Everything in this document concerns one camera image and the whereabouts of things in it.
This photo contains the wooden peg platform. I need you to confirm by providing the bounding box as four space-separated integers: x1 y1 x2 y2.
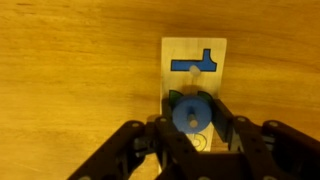
159 37 228 174

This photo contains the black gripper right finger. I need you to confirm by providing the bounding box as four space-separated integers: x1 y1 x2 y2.
211 98 320 180

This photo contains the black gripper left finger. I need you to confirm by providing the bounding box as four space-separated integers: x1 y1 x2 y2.
66 97 203 180

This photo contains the blue ring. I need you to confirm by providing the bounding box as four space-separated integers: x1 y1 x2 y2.
171 94 213 135

